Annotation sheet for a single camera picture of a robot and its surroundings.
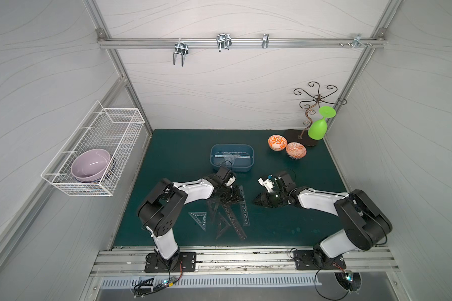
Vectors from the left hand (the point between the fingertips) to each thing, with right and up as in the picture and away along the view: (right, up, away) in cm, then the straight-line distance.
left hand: (244, 200), depth 87 cm
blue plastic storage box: (-1, +19, +20) cm, 28 cm away
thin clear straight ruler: (-3, +21, +21) cm, 30 cm away
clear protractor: (-8, +18, +17) cm, 26 cm away
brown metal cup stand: (+38, +32, +28) cm, 57 cm away
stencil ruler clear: (0, -4, +1) cm, 5 cm away
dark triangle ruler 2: (-10, -10, -3) cm, 15 cm away
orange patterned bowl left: (+22, +28, +25) cm, 43 cm away
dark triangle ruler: (-15, -3, +1) cm, 15 cm away
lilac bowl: (-53, +19, -26) cm, 62 cm away
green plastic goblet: (+36, +34, +2) cm, 50 cm away
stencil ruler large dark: (-3, -11, -4) cm, 12 cm away
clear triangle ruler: (-23, -7, -1) cm, 24 cm away
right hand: (+4, -1, 0) cm, 4 cm away
